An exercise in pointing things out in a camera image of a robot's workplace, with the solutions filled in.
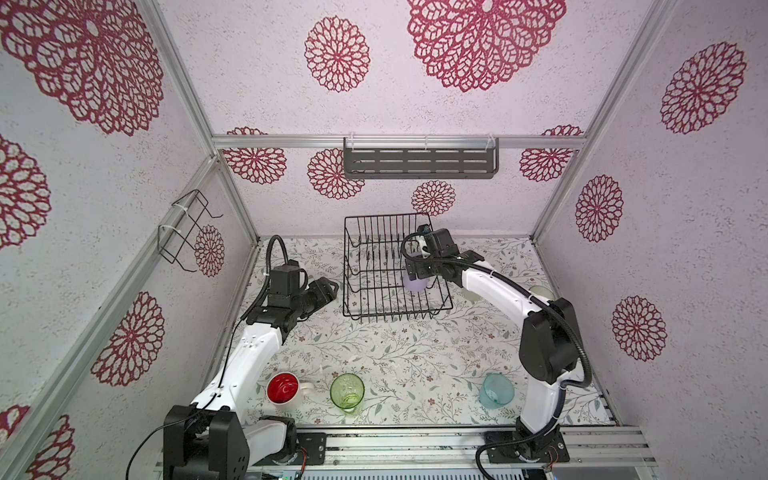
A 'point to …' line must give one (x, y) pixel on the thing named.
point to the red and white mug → (283, 390)
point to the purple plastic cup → (417, 285)
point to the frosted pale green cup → (471, 295)
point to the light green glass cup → (542, 291)
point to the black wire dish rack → (374, 275)
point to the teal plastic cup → (496, 391)
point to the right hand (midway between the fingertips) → (421, 256)
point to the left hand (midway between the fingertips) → (330, 294)
